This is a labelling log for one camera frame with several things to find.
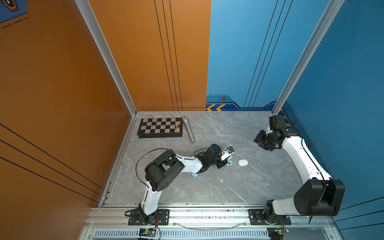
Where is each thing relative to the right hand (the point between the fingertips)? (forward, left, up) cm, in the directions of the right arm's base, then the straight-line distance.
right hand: (254, 140), depth 84 cm
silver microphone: (+27, +41, -12) cm, 51 cm away
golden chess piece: (+19, +47, -10) cm, 52 cm away
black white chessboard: (+20, +59, -11) cm, 63 cm away
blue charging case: (-14, +34, -15) cm, 39 cm away
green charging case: (-6, +13, -13) cm, 19 cm away
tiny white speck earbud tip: (-16, +18, -16) cm, 29 cm away
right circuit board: (-41, -5, -17) cm, 45 cm away
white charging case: (-6, +4, -15) cm, 17 cm away
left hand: (-2, +13, -11) cm, 17 cm away
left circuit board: (-40, +56, -18) cm, 72 cm away
